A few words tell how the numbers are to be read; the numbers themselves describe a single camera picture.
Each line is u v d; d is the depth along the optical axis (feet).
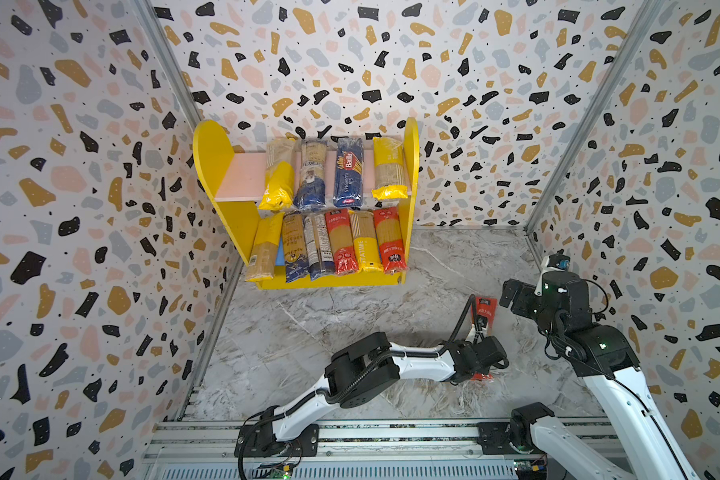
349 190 2.25
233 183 2.51
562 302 1.63
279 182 2.39
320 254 3.01
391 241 3.11
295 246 3.03
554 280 1.64
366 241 3.11
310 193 2.22
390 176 2.37
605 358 1.44
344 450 2.40
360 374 1.88
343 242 3.10
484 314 3.03
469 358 2.27
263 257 2.95
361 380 1.44
